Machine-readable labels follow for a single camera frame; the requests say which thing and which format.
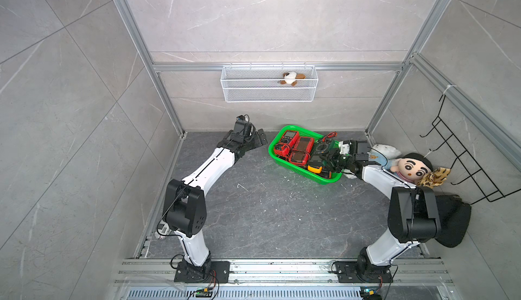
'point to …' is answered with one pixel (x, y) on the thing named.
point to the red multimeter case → (301, 154)
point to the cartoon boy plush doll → (412, 167)
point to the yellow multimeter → (315, 164)
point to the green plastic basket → (301, 170)
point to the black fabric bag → (454, 215)
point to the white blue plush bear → (384, 155)
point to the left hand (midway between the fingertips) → (260, 134)
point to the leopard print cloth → (435, 178)
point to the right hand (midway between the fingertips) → (320, 155)
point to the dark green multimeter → (322, 146)
